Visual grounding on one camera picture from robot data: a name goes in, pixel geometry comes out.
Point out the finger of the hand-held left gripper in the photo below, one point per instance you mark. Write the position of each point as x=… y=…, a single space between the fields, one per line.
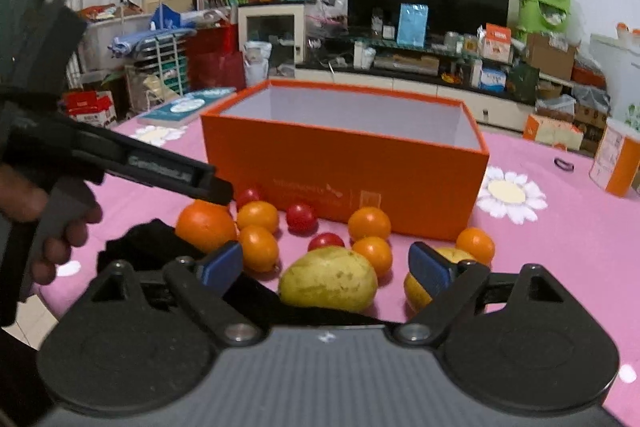
x=217 y=192

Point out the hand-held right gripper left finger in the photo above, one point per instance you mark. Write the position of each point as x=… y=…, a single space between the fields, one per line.
x=222 y=263

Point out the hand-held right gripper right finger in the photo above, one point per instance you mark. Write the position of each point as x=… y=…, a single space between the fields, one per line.
x=427 y=269

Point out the round yellow pear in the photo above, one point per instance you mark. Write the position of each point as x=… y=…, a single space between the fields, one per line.
x=417 y=294

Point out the red tomato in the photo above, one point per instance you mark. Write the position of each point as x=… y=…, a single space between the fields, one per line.
x=250 y=197
x=326 y=242
x=301 y=218

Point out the large orange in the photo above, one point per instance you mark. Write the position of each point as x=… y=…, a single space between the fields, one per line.
x=202 y=226

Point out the small orange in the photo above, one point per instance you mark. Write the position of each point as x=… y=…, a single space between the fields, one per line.
x=257 y=216
x=369 y=223
x=475 y=246
x=259 y=249
x=374 y=256

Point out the orange cardboard box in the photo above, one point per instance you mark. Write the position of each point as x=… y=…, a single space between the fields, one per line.
x=300 y=157

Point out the person's left hand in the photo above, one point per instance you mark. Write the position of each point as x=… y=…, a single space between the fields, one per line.
x=20 y=199

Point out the red and white carton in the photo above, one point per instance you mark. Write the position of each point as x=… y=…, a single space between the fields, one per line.
x=90 y=107

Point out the teal book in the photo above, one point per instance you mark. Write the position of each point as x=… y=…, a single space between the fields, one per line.
x=185 y=107

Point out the large red paper bag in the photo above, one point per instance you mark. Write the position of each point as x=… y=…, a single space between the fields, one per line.
x=217 y=72

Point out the pink flower tablecloth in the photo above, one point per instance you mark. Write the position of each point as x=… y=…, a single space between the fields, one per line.
x=550 y=257

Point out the metal shopping cart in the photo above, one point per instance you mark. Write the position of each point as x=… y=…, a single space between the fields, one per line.
x=160 y=57

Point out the white plastic bag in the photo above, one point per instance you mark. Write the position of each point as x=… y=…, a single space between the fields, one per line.
x=257 y=57

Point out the small red paper bag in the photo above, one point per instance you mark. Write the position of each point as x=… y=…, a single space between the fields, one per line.
x=212 y=39

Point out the white television stand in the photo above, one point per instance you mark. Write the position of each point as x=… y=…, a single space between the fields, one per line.
x=415 y=89

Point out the orange and white carton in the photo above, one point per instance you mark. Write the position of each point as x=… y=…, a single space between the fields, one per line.
x=550 y=132

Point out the white glass-door cabinet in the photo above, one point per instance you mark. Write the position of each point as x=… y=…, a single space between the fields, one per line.
x=270 y=12

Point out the orange and white canister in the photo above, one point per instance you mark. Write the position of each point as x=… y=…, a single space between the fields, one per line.
x=617 y=157

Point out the white box with orange top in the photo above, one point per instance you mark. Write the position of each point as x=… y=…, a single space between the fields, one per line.
x=495 y=42

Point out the brown cardboard box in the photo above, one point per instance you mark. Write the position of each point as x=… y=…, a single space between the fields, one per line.
x=550 y=57

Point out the blue packet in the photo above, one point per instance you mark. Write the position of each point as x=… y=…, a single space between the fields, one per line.
x=412 y=24

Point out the green stacking bins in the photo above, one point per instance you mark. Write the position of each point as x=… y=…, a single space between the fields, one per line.
x=532 y=2

